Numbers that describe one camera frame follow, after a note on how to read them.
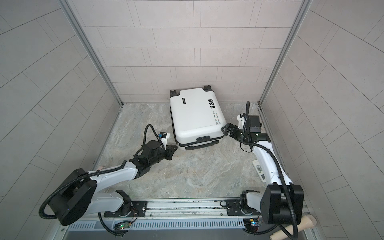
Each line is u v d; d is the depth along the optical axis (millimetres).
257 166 842
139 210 710
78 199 400
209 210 713
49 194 409
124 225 642
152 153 645
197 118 822
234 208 710
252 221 688
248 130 619
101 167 826
